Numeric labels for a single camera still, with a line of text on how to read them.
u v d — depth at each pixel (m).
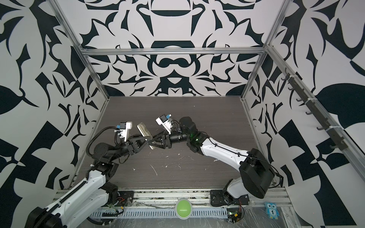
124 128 0.63
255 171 0.43
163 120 0.63
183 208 0.70
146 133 0.64
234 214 0.71
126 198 0.73
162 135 0.61
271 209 0.70
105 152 0.55
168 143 0.62
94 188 0.53
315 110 0.55
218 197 0.75
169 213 0.71
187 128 0.58
